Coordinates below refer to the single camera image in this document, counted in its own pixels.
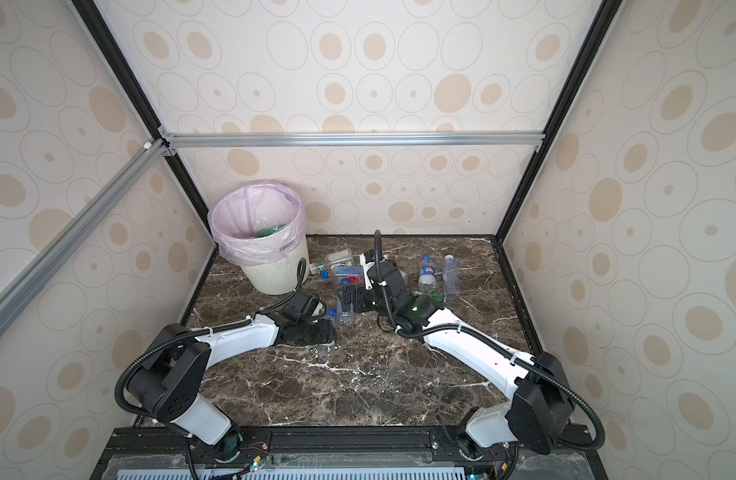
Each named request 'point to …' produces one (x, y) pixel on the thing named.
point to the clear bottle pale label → (451, 279)
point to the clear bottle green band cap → (344, 258)
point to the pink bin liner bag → (239, 212)
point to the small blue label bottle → (324, 352)
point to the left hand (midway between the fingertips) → (339, 331)
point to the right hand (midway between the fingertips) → (353, 288)
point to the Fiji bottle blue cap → (345, 274)
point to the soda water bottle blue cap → (344, 319)
